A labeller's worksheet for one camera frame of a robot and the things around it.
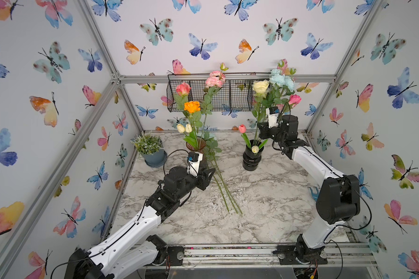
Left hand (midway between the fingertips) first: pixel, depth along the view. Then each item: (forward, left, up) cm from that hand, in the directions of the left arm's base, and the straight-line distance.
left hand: (211, 167), depth 73 cm
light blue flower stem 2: (-4, -11, -25) cm, 27 cm away
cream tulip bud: (+7, -19, +2) cm, 20 cm away
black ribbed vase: (+15, -21, -17) cm, 31 cm away
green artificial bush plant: (+20, +34, -8) cm, 40 cm away
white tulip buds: (+19, +14, +4) cm, 24 cm away
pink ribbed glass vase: (+18, +5, -6) cm, 19 cm away
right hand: (+24, -24, +3) cm, 34 cm away
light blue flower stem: (+6, -4, -25) cm, 26 cm away
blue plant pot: (+20, +33, -22) cm, 45 cm away
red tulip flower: (+18, -15, +5) cm, 23 cm away
